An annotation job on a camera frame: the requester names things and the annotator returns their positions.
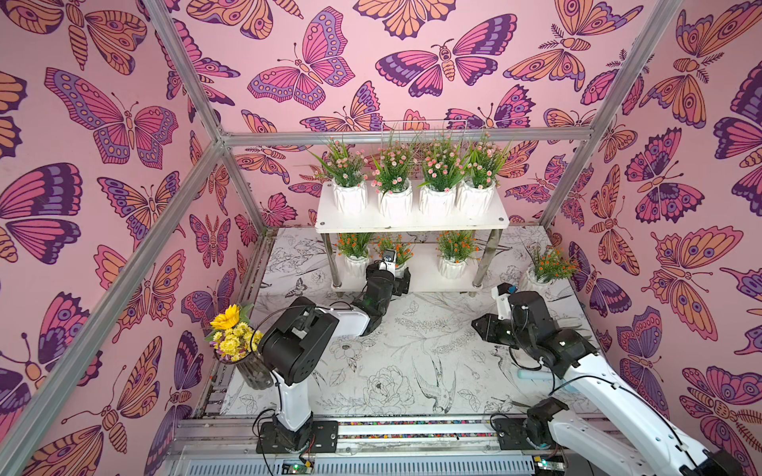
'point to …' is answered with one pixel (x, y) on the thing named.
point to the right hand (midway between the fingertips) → (475, 321)
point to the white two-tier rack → (416, 229)
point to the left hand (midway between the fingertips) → (398, 264)
